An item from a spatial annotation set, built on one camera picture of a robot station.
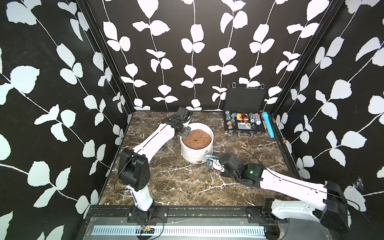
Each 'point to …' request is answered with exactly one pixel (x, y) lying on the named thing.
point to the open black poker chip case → (242, 108)
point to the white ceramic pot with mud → (197, 144)
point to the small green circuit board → (146, 229)
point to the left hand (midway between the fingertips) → (184, 126)
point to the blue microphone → (265, 115)
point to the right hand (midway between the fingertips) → (220, 156)
